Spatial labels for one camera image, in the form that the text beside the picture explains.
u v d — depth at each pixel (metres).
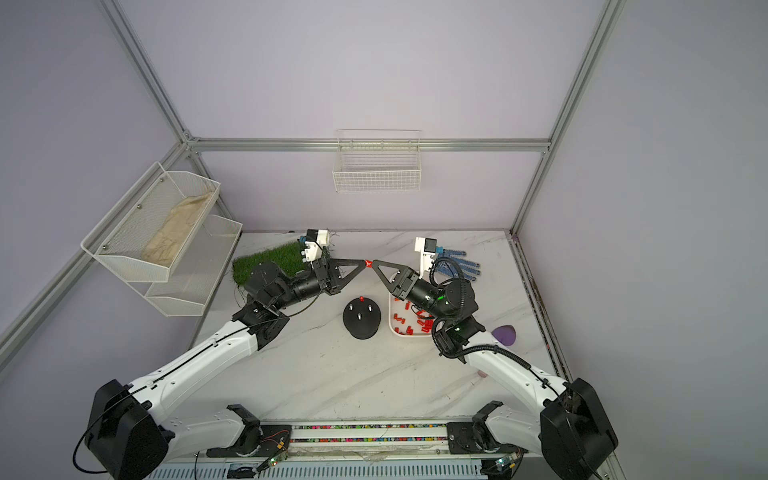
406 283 0.58
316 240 0.62
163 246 0.75
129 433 0.38
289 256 1.08
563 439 0.39
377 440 0.75
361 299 0.88
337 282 0.60
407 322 0.95
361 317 0.84
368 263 0.64
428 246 0.62
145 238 0.76
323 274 0.58
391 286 0.60
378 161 0.96
